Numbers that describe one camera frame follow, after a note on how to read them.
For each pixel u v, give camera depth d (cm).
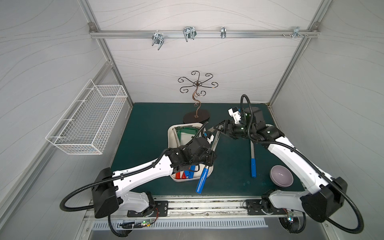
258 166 85
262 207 72
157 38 76
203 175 66
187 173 79
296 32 77
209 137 66
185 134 106
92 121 70
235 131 64
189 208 75
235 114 69
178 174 83
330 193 39
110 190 39
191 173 80
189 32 77
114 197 39
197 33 77
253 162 88
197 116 111
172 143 96
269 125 103
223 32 78
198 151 54
